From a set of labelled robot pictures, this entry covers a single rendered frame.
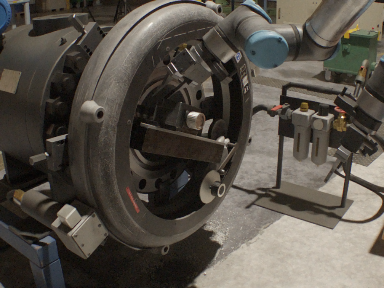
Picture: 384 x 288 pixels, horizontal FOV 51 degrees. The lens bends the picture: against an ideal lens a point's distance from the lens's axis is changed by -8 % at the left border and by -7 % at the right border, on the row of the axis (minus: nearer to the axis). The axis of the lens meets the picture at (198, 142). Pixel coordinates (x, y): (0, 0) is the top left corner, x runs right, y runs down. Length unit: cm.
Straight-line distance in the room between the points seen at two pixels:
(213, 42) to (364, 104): 40
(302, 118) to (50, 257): 120
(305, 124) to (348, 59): 259
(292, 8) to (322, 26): 692
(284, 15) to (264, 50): 706
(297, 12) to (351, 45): 346
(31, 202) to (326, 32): 89
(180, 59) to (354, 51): 348
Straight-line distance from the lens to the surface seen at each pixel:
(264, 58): 98
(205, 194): 139
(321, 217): 203
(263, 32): 97
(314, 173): 245
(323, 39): 99
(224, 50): 109
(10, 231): 157
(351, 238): 192
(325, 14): 94
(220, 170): 140
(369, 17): 732
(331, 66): 454
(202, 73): 115
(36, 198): 125
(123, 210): 112
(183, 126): 110
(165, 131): 113
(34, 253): 147
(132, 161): 128
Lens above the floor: 104
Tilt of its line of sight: 22 degrees down
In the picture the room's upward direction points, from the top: 1 degrees counter-clockwise
